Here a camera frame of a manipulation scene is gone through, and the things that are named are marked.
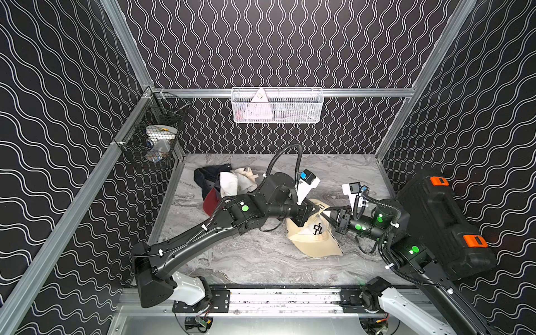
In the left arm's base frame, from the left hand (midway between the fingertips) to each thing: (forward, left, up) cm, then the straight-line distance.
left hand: (320, 205), depth 61 cm
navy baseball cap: (+24, +44, -21) cm, 54 cm away
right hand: (+1, 0, -3) cm, 3 cm away
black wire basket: (+27, +62, +1) cm, 68 cm away
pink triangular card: (+46, +22, +2) cm, 51 cm away
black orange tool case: (+3, -42, -10) cm, 43 cm away
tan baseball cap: (-2, -2, -20) cm, 20 cm away
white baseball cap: (+17, +33, -16) cm, 40 cm away
